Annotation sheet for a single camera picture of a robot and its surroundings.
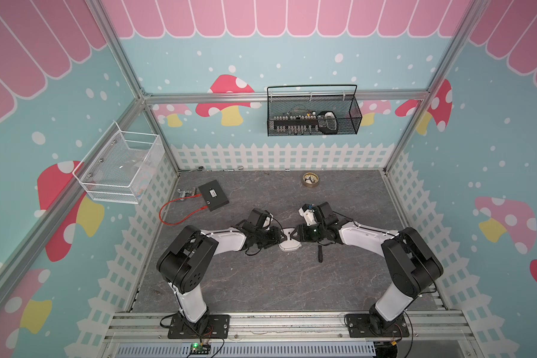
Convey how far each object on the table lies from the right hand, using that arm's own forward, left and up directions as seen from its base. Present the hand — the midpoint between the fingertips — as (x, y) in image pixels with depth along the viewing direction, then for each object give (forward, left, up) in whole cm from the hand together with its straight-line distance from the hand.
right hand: (293, 235), depth 91 cm
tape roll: (+34, -11, -4) cm, 36 cm away
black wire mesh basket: (+39, -9, +30) cm, 50 cm away
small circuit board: (-37, +33, -7) cm, 50 cm away
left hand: (-2, +4, -3) cm, 5 cm away
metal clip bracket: (+25, +53, -2) cm, 59 cm away
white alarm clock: (-4, +2, -1) cm, 4 cm away
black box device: (+23, +37, -2) cm, 44 cm away
